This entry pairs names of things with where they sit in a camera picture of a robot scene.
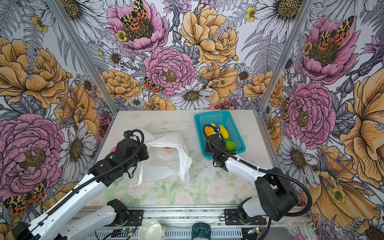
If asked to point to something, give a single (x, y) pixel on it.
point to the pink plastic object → (293, 231)
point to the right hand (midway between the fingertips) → (211, 143)
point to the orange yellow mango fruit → (209, 130)
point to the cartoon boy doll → (114, 149)
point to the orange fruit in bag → (167, 148)
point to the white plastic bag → (169, 156)
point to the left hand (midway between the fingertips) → (146, 152)
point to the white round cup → (152, 230)
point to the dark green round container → (201, 231)
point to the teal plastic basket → (222, 118)
